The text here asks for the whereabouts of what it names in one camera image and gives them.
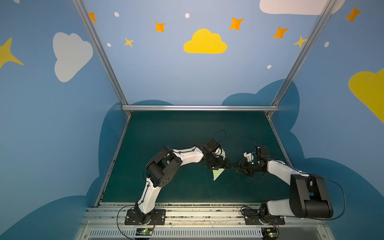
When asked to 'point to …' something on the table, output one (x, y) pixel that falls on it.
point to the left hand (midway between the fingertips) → (226, 168)
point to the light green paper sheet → (217, 172)
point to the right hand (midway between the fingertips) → (235, 166)
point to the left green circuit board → (144, 231)
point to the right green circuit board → (269, 233)
